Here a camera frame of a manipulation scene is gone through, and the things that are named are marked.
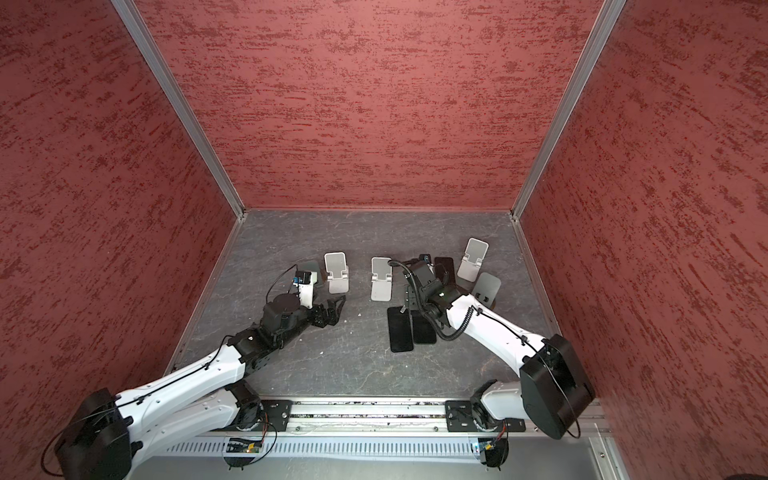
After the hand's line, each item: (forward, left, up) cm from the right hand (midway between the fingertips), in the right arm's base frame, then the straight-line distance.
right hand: (419, 298), depth 86 cm
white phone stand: (+10, +11, -4) cm, 16 cm away
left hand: (-2, +25, +4) cm, 25 cm away
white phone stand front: (+12, +26, -2) cm, 29 cm away
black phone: (+16, -13, -8) cm, 22 cm away
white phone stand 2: (+17, -20, -4) cm, 27 cm away
